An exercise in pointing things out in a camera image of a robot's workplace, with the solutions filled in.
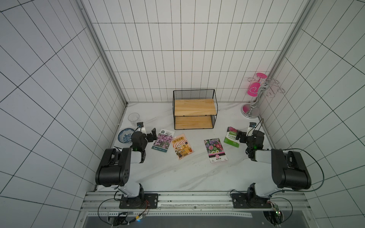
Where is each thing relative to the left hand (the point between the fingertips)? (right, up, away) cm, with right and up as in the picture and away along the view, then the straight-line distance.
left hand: (148, 130), depth 96 cm
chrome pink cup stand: (+78, +30, +2) cm, 83 cm away
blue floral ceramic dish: (-17, -4, +2) cm, 17 cm away
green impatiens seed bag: (+58, -5, +2) cm, 58 cm away
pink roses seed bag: (+46, -13, -4) cm, 48 cm away
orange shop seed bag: (+24, -10, -1) cm, 26 cm away
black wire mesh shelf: (+32, +15, 0) cm, 35 cm away
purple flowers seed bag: (+11, -6, +2) cm, 13 cm away
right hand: (+64, +1, -1) cm, 64 cm away
